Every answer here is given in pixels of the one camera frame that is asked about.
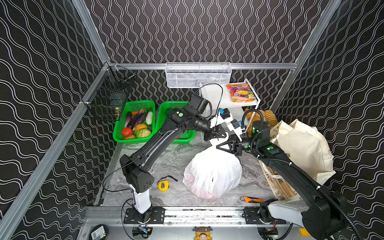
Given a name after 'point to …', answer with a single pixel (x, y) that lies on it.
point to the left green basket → (132, 106)
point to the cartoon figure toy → (202, 233)
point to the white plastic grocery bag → (212, 172)
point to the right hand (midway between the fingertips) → (216, 147)
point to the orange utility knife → (247, 199)
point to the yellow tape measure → (163, 185)
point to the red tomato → (127, 131)
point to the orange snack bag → (241, 92)
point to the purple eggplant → (128, 117)
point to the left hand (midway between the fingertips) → (230, 135)
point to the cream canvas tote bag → (304, 145)
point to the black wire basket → (113, 87)
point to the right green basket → (164, 106)
